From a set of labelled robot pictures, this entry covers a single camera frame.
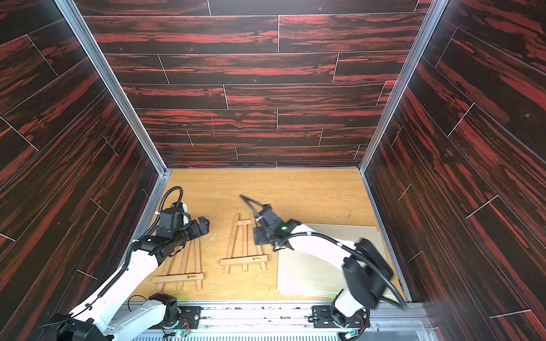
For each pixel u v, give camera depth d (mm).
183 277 788
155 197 1139
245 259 856
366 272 435
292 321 734
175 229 628
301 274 891
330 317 730
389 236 984
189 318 732
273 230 641
